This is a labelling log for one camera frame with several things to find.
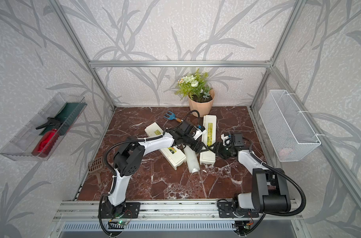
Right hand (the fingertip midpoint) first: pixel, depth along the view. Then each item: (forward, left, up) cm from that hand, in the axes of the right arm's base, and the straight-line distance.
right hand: (211, 149), depth 89 cm
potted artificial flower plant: (+32, +9, +22) cm, 40 cm away
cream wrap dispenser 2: (+6, 0, +2) cm, 7 cm away
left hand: (+1, +4, +1) cm, 4 cm away
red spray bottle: (-12, +70, +30) cm, 77 cm away
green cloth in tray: (+6, +73, +26) cm, 78 cm away
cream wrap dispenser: (-5, +22, +2) cm, 23 cm away
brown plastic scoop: (-9, +69, -4) cm, 70 cm away
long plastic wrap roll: (-6, +11, -2) cm, 13 cm away
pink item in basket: (-10, -33, +14) cm, 37 cm away
